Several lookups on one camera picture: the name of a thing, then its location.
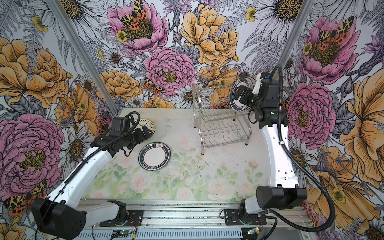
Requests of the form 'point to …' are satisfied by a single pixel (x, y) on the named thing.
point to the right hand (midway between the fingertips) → (242, 96)
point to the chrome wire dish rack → (217, 122)
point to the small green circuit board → (120, 233)
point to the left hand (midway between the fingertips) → (146, 140)
